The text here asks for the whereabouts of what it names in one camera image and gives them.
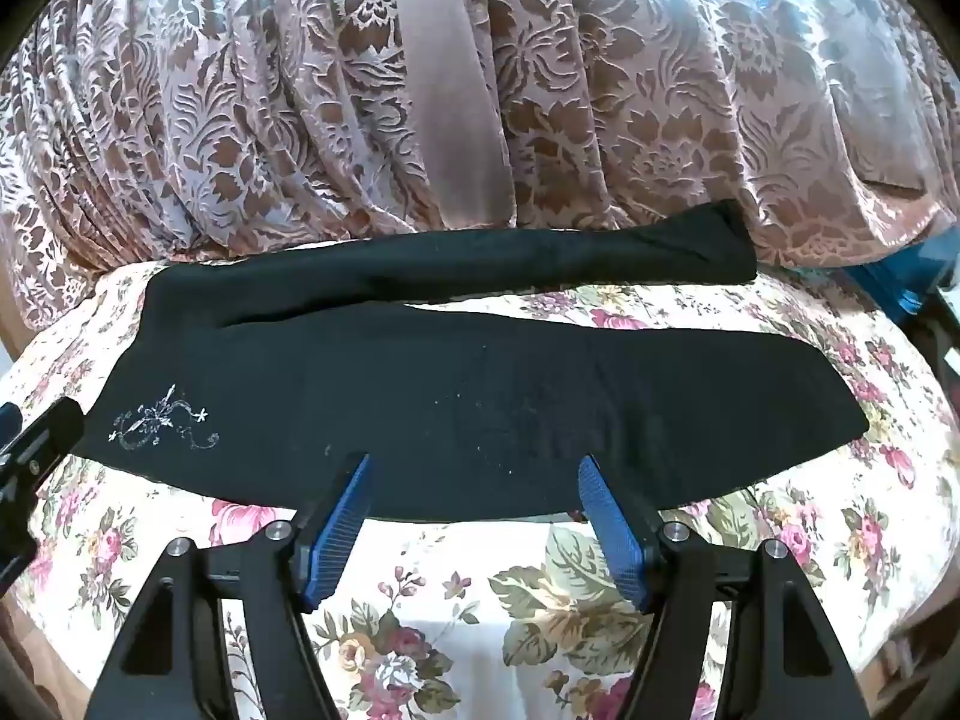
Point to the black pants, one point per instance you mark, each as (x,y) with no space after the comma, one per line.
(450,405)

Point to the floral bed sheet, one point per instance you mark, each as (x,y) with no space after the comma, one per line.
(750,577)

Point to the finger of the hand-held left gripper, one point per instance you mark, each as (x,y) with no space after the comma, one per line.
(45,435)

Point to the blue plastic object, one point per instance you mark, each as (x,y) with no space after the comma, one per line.
(896,289)

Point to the plain pink curtain strip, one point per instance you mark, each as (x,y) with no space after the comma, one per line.
(450,90)

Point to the brown floral curtain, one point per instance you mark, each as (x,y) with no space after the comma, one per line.
(262,127)

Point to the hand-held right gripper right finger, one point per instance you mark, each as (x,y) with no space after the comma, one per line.
(611,532)

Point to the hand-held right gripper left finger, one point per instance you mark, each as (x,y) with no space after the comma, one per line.
(341,532)

